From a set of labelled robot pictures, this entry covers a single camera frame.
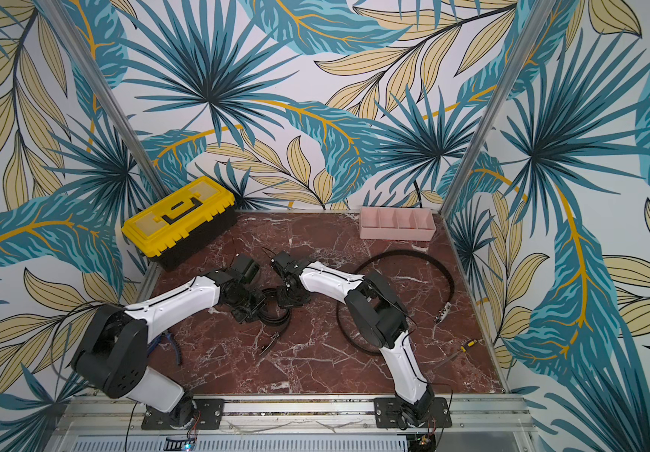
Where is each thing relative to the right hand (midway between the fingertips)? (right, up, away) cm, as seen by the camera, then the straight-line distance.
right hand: (286, 304), depth 93 cm
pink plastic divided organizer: (+41, +28, +17) cm, 52 cm away
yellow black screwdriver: (+57, -10, -7) cm, 58 cm away
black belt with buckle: (-3, -3, -1) cm, 5 cm away
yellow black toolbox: (-35, +26, 0) cm, 43 cm away
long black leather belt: (+51, -2, -2) cm, 51 cm away
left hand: (-5, -1, -7) cm, 9 cm away
